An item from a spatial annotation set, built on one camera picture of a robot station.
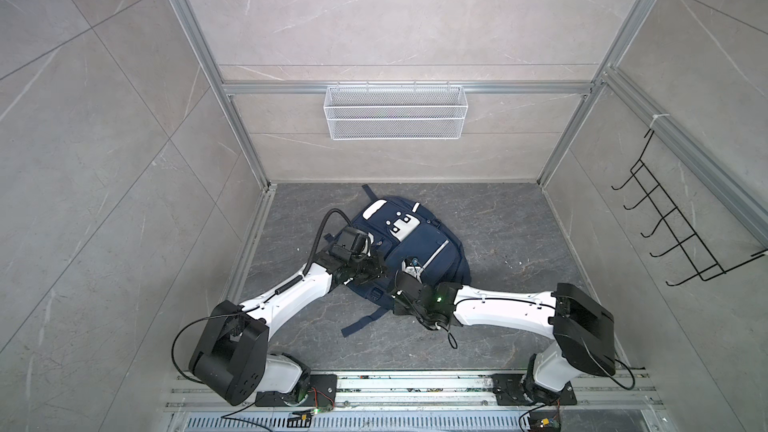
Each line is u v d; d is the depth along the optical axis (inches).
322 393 28.5
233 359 16.3
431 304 23.8
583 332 16.8
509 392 28.6
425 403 28.7
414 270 28.9
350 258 26.1
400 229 37.5
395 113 39.6
